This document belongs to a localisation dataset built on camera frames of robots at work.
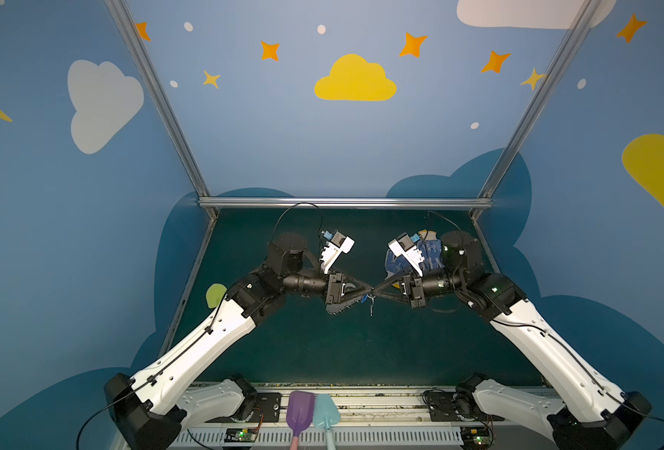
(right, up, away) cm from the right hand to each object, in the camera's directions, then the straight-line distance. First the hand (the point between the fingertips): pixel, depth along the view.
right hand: (378, 291), depth 60 cm
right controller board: (+27, -40, +11) cm, 50 cm away
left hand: (-3, 0, -2) cm, 3 cm away
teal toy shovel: (-12, -35, +11) cm, 38 cm away
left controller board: (-34, -39, +11) cm, 53 cm away
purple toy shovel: (-19, -36, +13) cm, 42 cm away
